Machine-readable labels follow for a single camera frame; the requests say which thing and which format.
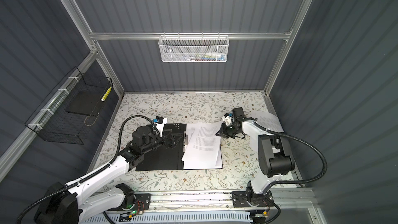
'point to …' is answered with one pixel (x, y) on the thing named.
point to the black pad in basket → (86, 101)
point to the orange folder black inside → (163, 158)
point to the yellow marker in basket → (105, 94)
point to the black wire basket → (62, 116)
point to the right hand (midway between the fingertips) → (219, 134)
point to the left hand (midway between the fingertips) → (177, 132)
